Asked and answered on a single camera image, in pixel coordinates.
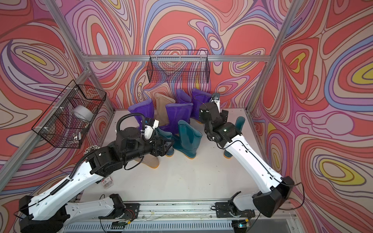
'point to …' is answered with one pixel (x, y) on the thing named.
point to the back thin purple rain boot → (181, 97)
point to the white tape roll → (83, 113)
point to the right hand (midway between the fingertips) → (213, 113)
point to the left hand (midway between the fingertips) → (170, 140)
